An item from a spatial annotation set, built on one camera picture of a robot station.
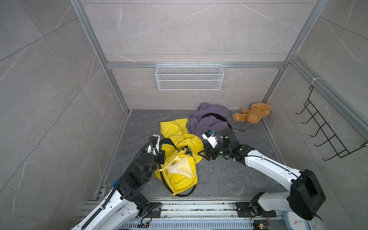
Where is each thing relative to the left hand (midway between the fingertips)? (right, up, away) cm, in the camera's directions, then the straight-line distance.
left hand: (162, 142), depth 70 cm
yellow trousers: (+8, -20, +14) cm, 25 cm away
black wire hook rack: (+78, -1, -10) cm, 79 cm away
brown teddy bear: (+60, +15, +28) cm, 68 cm away
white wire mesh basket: (+14, +43, +30) cm, 54 cm away
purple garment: (+30, +14, +41) cm, 52 cm away
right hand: (+22, -6, +10) cm, 25 cm away
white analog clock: (+64, -39, -1) cm, 75 cm away
